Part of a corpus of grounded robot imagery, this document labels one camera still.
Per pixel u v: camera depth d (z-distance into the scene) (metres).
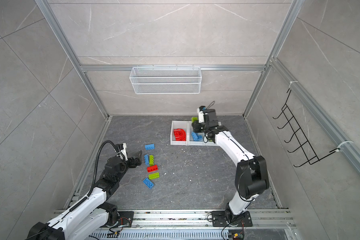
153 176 0.88
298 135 0.69
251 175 0.45
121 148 0.70
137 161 0.76
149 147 0.98
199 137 1.03
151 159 0.93
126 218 0.73
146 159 0.93
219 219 0.73
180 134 1.04
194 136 1.01
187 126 1.06
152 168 0.90
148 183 0.84
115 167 0.62
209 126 0.67
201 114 0.78
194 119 0.88
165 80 1.01
